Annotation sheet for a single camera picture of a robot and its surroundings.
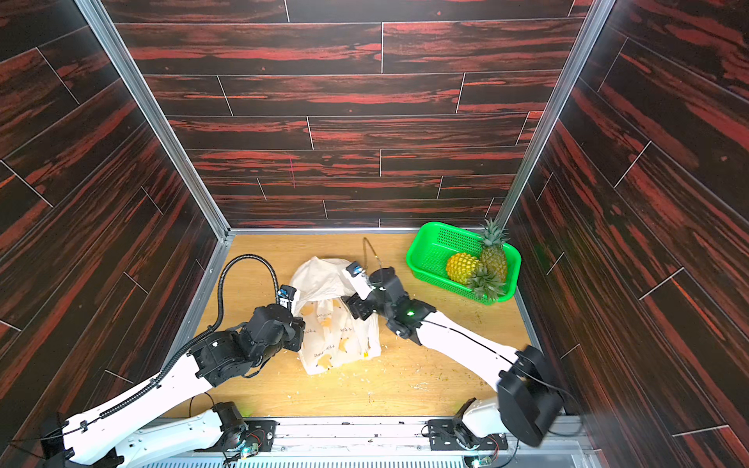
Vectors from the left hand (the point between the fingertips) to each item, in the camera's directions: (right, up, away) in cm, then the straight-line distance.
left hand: (306, 322), depth 75 cm
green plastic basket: (+41, +23, +40) cm, 62 cm away
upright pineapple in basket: (+59, +18, +23) cm, 65 cm away
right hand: (+14, +9, +7) cm, 18 cm away
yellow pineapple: (+48, +13, +18) cm, 53 cm away
